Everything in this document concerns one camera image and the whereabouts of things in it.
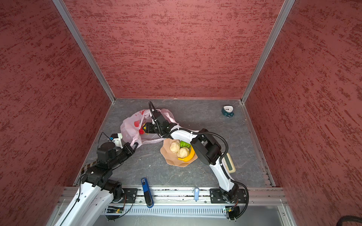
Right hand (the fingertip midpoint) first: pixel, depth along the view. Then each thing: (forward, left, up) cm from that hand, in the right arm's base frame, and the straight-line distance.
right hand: (145, 130), depth 89 cm
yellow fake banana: (-15, -30, -5) cm, 34 cm away
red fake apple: (-2, +1, +3) cm, 4 cm away
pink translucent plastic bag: (0, +8, +6) cm, 10 cm away
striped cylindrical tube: (-21, +34, -7) cm, 40 cm away
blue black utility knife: (-38, -6, -8) cm, 39 cm away
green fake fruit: (-9, -25, -4) cm, 27 cm away
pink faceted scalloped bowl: (-16, -18, -8) cm, 25 cm away
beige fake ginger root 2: (-14, -25, -5) cm, 29 cm away
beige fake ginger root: (-9, -20, -5) cm, 22 cm away
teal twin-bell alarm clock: (+21, -61, -7) cm, 65 cm away
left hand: (-13, 0, +4) cm, 14 cm away
